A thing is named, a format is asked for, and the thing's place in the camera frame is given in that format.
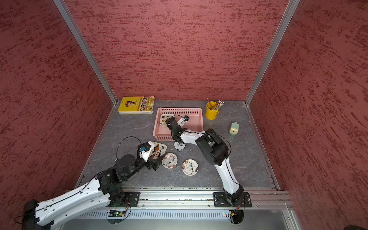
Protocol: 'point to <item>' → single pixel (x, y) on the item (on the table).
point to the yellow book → (136, 105)
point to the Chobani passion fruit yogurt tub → (190, 167)
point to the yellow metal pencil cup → (210, 114)
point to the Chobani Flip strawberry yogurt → (163, 117)
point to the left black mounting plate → (132, 198)
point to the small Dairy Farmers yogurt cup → (179, 146)
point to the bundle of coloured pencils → (219, 103)
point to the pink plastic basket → (194, 124)
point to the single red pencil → (209, 101)
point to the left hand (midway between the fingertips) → (157, 151)
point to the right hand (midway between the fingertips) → (171, 124)
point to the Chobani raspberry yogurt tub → (169, 160)
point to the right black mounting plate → (220, 200)
